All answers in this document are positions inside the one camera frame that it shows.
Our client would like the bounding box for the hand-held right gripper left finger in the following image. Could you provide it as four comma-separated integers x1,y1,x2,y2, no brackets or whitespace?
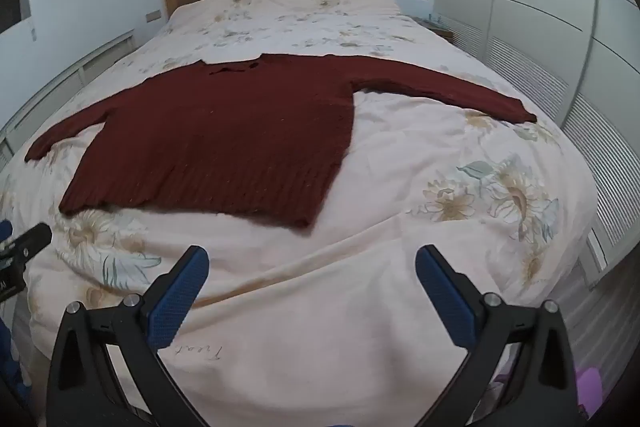
44,245,221,427

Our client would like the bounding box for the purple plastic object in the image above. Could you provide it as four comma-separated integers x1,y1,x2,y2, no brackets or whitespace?
575,367,604,413

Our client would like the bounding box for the dark red knitted sweater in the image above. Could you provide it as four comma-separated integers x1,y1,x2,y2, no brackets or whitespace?
24,53,538,230

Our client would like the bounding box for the wooden nightstand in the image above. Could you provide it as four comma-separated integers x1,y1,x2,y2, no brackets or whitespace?
417,18,455,44

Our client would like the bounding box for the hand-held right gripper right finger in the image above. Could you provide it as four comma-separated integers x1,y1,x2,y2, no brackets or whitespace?
415,245,588,427

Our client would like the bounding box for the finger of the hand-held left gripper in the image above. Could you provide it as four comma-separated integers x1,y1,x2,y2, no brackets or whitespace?
0,223,53,265

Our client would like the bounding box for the low white shelf unit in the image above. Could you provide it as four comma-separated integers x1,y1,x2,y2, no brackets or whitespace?
0,29,136,168

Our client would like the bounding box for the bed with floral cover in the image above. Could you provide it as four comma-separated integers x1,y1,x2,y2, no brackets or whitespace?
0,0,601,427

